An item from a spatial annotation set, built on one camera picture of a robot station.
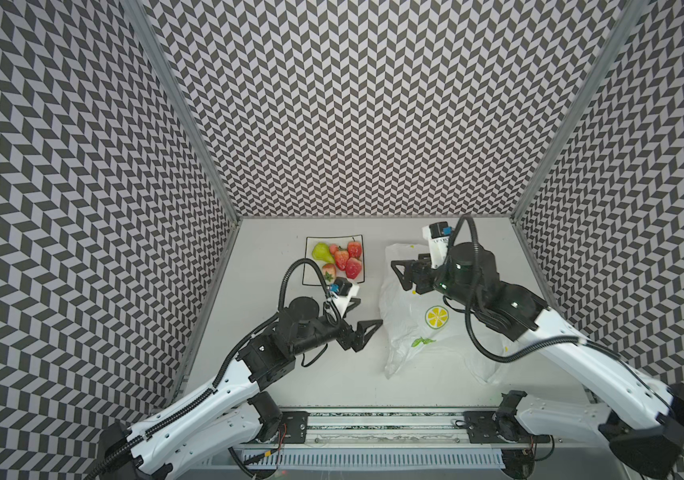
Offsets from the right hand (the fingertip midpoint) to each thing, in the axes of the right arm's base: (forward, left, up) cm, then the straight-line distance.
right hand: (404, 270), depth 69 cm
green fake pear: (+24, +24, -23) cm, 41 cm away
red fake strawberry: (+22, +17, -24) cm, 37 cm away
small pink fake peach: (+27, +20, -25) cm, 41 cm away
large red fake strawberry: (+16, +21, -23) cm, 35 cm away
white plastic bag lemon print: (-7, -5, -16) cm, 18 cm away
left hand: (-8, +8, -6) cm, 13 cm away
